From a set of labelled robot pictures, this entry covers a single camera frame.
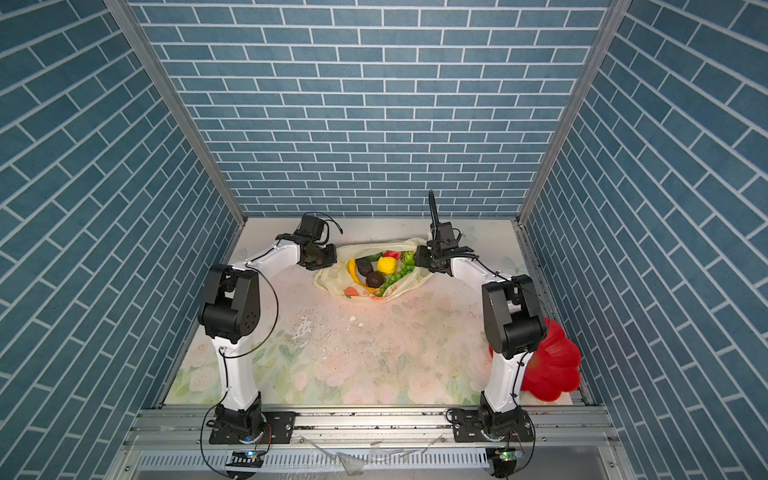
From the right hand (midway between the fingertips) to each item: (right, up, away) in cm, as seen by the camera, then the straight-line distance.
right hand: (419, 253), depth 98 cm
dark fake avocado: (-19, -5, +3) cm, 20 cm away
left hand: (-29, -2, +3) cm, 29 cm away
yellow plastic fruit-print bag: (-28, -8, -2) cm, 29 cm away
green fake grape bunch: (-4, -4, +3) cm, 7 cm away
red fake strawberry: (-10, 0, +8) cm, 13 cm away
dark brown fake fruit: (-15, -9, 0) cm, 17 cm away
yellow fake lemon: (-11, -4, +3) cm, 12 cm away
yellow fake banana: (-23, -5, +3) cm, 24 cm away
